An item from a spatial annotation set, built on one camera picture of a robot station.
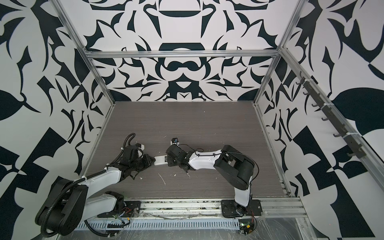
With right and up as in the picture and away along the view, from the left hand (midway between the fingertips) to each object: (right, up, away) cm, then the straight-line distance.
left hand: (156, 157), depth 88 cm
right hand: (+8, 0, 0) cm, 8 cm away
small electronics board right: (+46, -27, -17) cm, 57 cm away
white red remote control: (+3, -2, +1) cm, 3 cm away
